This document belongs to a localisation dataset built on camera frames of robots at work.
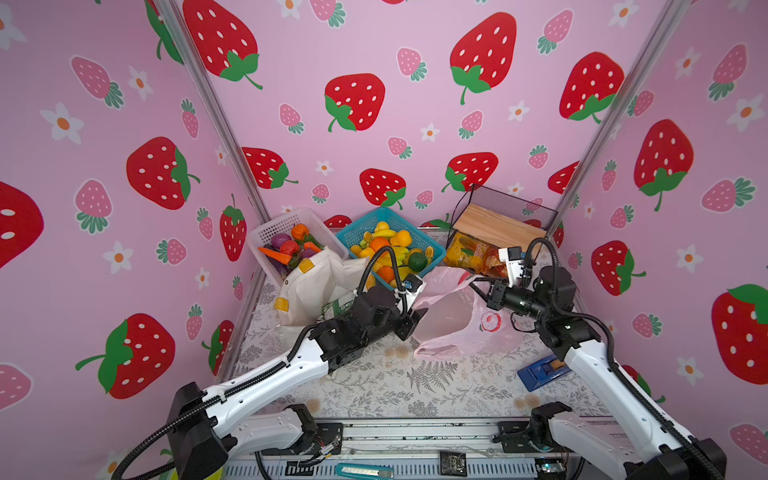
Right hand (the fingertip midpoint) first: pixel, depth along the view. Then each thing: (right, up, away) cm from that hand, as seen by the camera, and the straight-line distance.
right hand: (468, 281), depth 71 cm
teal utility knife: (-25, -45, -2) cm, 52 cm away
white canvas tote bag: (-42, -1, +15) cm, 44 cm away
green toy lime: (-10, +4, +29) cm, 31 cm away
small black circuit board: (-4, -43, -3) cm, 43 cm away
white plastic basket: (-69, +15, +39) cm, 80 cm away
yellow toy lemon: (-16, +13, +36) cm, 41 cm away
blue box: (+22, -25, +9) cm, 35 cm away
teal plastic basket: (-34, +15, +39) cm, 54 cm away
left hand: (-12, -5, 0) cm, 13 cm away
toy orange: (-21, +1, +30) cm, 36 cm away
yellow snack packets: (+8, +8, +33) cm, 35 cm away
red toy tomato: (-57, +10, +36) cm, 68 cm away
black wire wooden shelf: (+19, +19, +31) cm, 41 cm away
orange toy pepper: (-55, +16, +42) cm, 71 cm away
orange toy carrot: (-61, +6, +34) cm, 70 cm away
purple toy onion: (-62, +13, +40) cm, 75 cm away
